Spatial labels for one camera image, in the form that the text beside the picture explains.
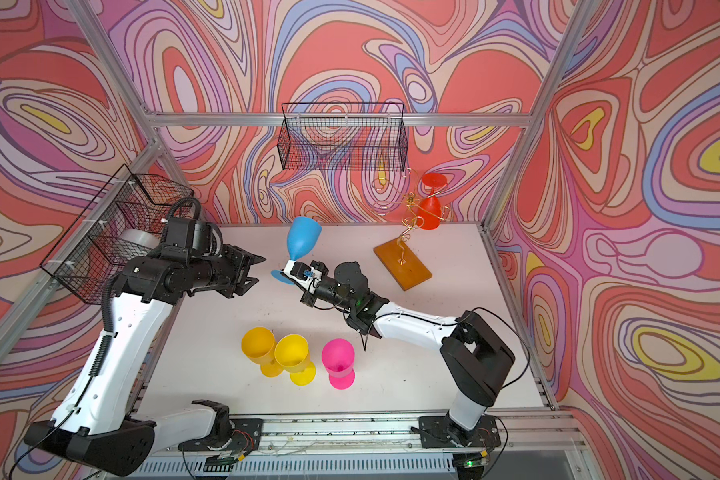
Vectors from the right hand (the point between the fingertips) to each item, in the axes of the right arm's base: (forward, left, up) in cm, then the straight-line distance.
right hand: (288, 275), depth 73 cm
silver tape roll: (+9, +37, +6) cm, 38 cm away
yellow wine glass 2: (-14, +1, -17) cm, 22 cm away
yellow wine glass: (-12, +9, -14) cm, 21 cm away
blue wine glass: (+10, -3, +4) cm, 11 cm away
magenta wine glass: (-15, -12, -17) cm, 25 cm away
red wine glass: (+17, -38, +4) cm, 42 cm away
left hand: (-1, +3, +6) cm, 7 cm away
